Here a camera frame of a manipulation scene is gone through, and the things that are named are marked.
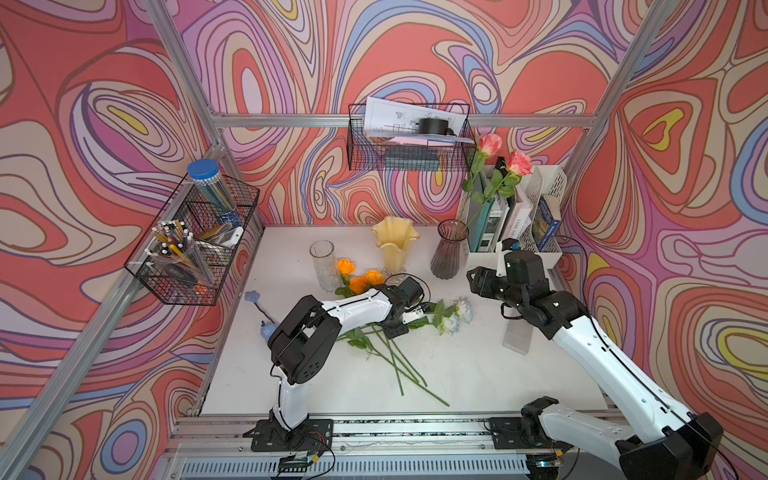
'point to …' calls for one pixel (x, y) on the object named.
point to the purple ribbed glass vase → (446, 257)
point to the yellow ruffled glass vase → (394, 235)
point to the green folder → (480, 212)
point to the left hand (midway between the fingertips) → (396, 324)
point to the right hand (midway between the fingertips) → (479, 283)
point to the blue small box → (544, 227)
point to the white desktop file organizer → (500, 204)
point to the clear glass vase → (322, 252)
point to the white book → (518, 217)
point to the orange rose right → (375, 278)
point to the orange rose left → (357, 286)
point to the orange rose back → (345, 267)
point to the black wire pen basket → (218, 242)
